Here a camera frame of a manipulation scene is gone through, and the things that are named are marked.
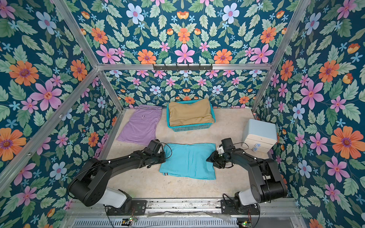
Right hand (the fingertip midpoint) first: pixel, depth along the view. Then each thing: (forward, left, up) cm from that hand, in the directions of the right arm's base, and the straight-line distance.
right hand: (209, 161), depth 89 cm
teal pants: (-1, +13, +1) cm, 13 cm away
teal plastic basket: (+47, +13, +9) cm, 49 cm away
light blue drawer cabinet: (+12, -31, +12) cm, 35 cm away
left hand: (+2, +27, 0) cm, 28 cm away
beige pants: (+36, +20, +6) cm, 41 cm away
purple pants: (+25, +51, 0) cm, 57 cm away
